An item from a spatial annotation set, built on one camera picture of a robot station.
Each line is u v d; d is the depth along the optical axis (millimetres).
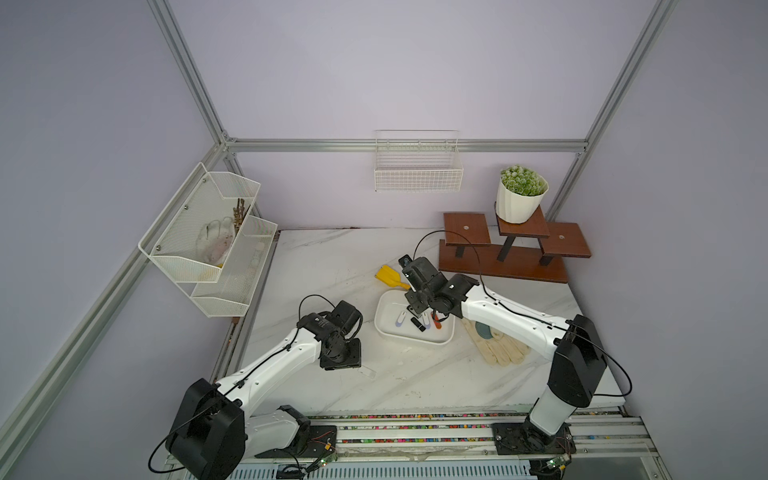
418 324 936
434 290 621
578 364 447
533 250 1094
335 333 587
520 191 819
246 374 451
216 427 395
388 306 976
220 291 888
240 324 979
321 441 727
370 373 844
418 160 969
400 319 954
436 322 939
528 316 490
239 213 811
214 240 769
